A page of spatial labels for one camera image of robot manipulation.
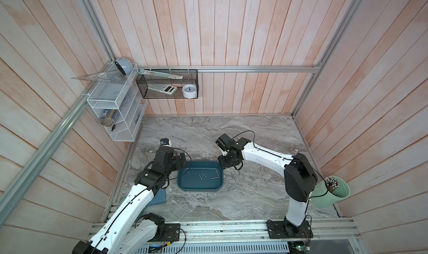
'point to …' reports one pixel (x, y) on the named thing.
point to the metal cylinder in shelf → (108, 121)
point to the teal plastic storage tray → (201, 176)
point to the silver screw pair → (203, 175)
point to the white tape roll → (189, 91)
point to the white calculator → (166, 88)
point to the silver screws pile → (217, 177)
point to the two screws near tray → (232, 187)
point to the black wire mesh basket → (190, 76)
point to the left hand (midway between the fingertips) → (176, 158)
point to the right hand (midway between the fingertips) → (223, 163)
